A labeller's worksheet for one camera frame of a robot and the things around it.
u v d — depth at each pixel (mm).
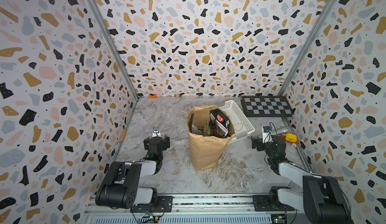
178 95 1245
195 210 727
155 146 688
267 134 768
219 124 793
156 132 785
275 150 688
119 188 425
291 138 928
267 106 1127
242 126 733
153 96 1231
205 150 711
